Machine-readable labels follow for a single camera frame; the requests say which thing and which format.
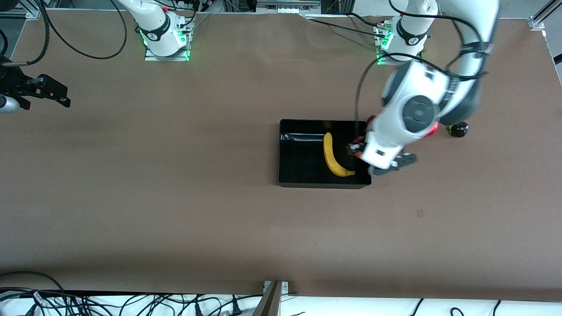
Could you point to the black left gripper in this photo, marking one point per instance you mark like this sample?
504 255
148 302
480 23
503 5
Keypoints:
356 150

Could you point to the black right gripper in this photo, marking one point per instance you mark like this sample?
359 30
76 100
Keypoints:
13 83

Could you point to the red yellow apple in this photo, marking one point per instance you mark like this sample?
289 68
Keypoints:
361 138

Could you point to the yellow banana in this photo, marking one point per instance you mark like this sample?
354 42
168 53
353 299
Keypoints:
329 156

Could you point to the black plastic tray box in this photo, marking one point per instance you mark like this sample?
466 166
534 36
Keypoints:
303 162

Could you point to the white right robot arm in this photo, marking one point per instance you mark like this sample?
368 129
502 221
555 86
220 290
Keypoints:
153 22

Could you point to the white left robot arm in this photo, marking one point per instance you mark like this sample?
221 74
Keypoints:
417 112

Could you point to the silver metal box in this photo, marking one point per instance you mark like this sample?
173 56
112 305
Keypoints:
287 5

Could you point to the red yellow mango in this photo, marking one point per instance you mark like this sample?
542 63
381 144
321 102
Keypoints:
370 119

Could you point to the red pomegranate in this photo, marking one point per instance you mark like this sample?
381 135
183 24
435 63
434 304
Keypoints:
435 128

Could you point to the dark purple mangosteen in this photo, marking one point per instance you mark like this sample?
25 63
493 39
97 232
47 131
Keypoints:
459 130

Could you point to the aluminium frame profile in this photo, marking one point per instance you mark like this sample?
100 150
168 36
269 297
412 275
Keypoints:
31 11
539 21

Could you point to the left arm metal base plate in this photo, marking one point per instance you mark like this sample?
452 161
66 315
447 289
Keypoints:
382 57

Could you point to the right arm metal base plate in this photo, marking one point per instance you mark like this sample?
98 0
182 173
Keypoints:
151 57

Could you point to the aluminium post with bracket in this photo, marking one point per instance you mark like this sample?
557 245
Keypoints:
268 303

